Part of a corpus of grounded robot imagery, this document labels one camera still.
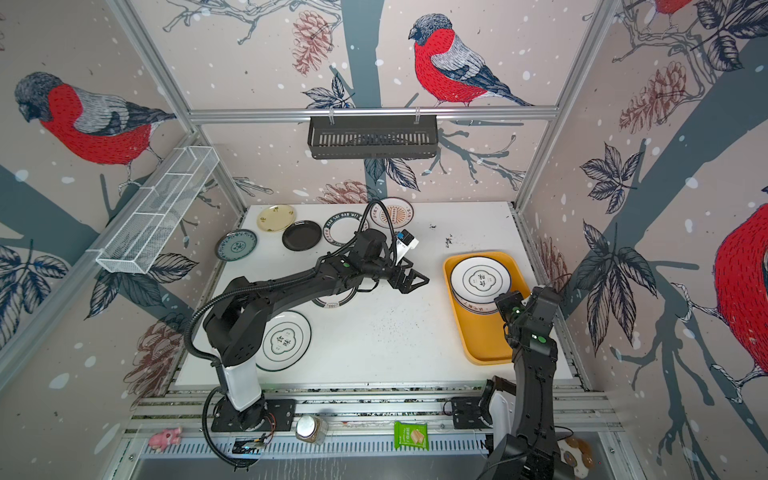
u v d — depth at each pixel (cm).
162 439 69
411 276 74
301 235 111
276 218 119
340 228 116
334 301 93
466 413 73
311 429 63
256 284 52
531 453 40
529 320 61
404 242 74
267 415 72
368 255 69
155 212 78
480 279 90
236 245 110
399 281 74
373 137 107
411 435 70
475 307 90
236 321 48
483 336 89
